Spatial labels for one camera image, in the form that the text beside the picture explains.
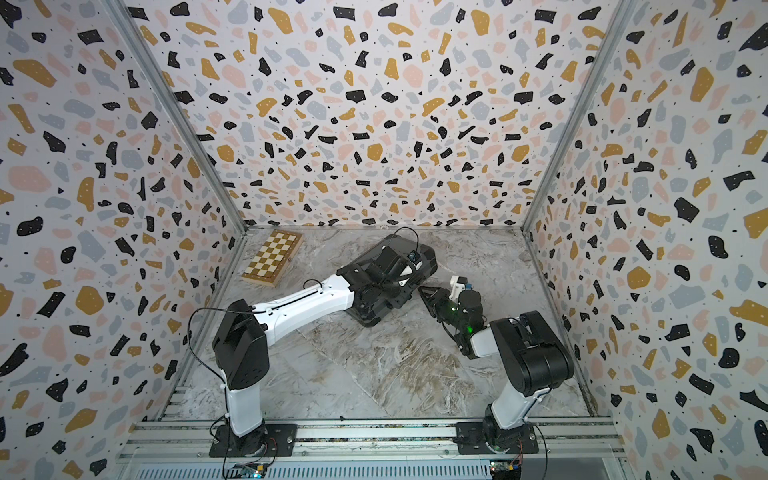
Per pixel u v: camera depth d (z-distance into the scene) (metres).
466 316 0.73
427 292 0.88
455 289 0.87
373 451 0.73
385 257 0.66
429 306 0.85
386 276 0.65
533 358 0.47
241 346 0.47
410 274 0.73
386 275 0.66
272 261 1.07
